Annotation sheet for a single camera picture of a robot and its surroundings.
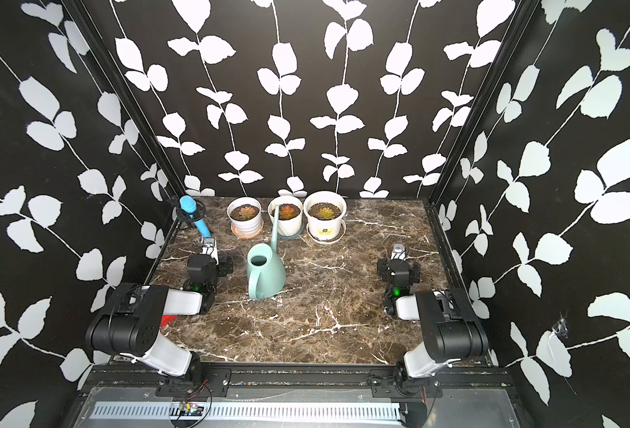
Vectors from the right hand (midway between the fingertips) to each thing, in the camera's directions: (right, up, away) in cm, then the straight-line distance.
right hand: (398, 254), depth 94 cm
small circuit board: (-63, -39, -24) cm, 78 cm away
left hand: (-67, +2, 0) cm, 67 cm away
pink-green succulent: (-58, +15, +10) cm, 61 cm away
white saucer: (-25, +4, +11) cm, 27 cm away
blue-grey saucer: (-40, +6, +12) cm, 42 cm away
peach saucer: (-58, +6, +12) cm, 60 cm away
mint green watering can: (-45, -3, -12) cm, 47 cm away
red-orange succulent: (-42, +15, +10) cm, 46 cm away
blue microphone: (-74, +17, -5) cm, 76 cm away
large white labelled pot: (-29, +9, +7) cm, 31 cm away
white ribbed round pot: (-60, +10, +9) cm, 62 cm away
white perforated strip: (-48, -40, -24) cm, 67 cm away
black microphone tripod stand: (-78, +14, -1) cm, 79 cm away
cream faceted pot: (-41, +10, +7) cm, 43 cm away
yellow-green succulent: (-26, +15, +8) cm, 31 cm away
